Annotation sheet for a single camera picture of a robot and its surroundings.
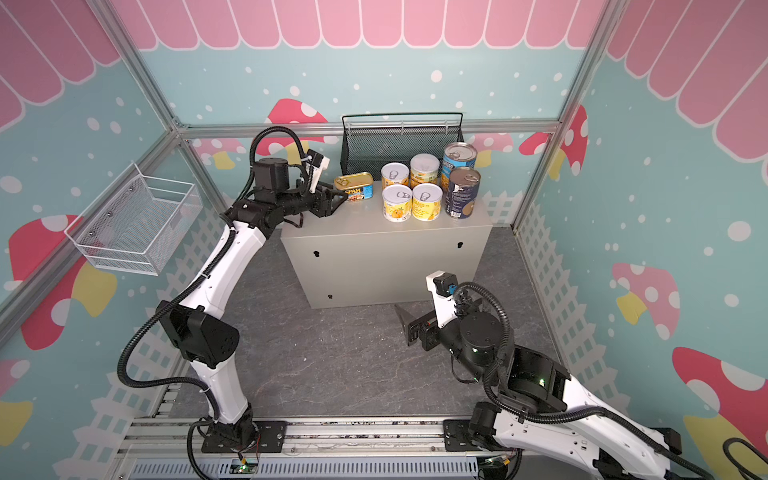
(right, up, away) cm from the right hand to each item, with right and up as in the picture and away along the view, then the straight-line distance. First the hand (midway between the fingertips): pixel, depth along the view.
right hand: (415, 298), depth 59 cm
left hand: (-19, +25, +20) cm, 37 cm away
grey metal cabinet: (-14, +8, +20) cm, 25 cm away
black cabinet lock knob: (+13, +11, +19) cm, 26 cm away
